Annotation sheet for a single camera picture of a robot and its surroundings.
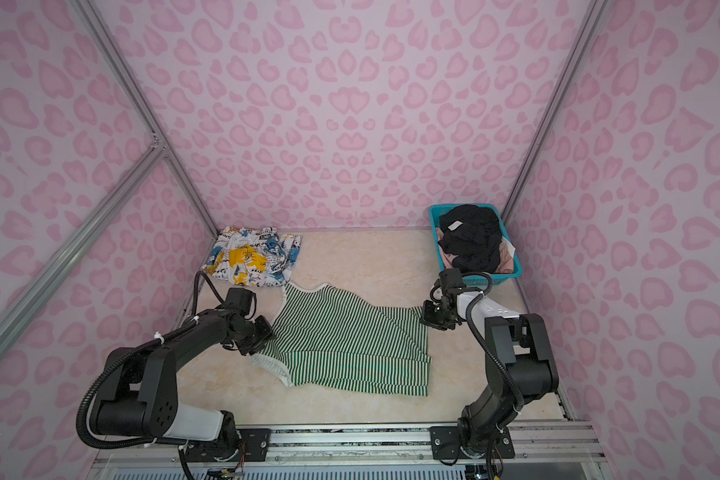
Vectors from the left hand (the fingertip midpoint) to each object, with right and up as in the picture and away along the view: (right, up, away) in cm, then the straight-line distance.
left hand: (279, 334), depth 90 cm
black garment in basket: (+62, +31, +10) cm, 70 cm away
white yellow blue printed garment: (-14, +24, +17) cm, 32 cm away
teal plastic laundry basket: (+57, +17, -7) cm, 60 cm away
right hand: (+44, +5, +3) cm, 44 cm away
